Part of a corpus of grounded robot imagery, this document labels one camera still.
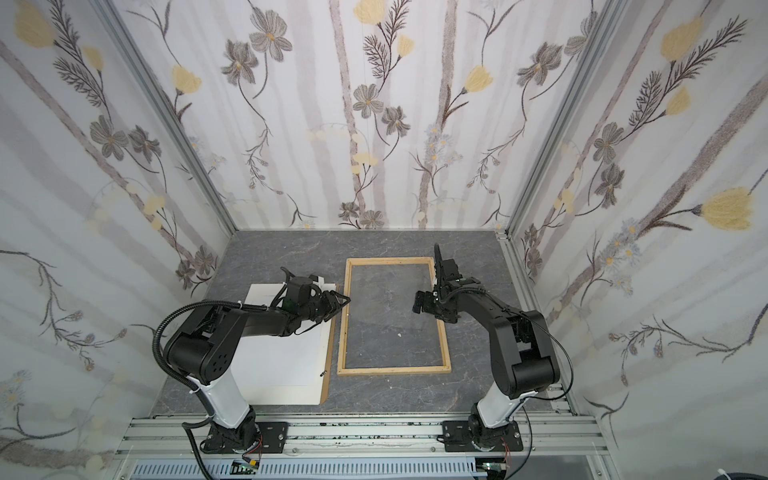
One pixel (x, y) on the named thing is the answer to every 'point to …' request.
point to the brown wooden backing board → (325, 396)
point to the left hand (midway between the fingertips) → (344, 295)
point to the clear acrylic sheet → (382, 328)
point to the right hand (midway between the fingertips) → (420, 303)
